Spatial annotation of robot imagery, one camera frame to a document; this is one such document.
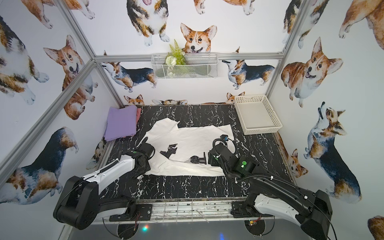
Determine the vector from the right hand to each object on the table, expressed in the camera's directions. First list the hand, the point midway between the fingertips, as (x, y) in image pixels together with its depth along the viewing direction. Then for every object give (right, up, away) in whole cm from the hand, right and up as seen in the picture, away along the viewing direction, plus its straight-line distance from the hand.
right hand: (211, 154), depth 76 cm
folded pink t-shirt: (-54, +22, +39) cm, 70 cm away
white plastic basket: (+36, +21, +36) cm, 55 cm away
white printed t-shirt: (-19, -3, +20) cm, 27 cm away
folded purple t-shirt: (-62, +15, +30) cm, 71 cm away
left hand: (-38, -10, +11) cm, 41 cm away
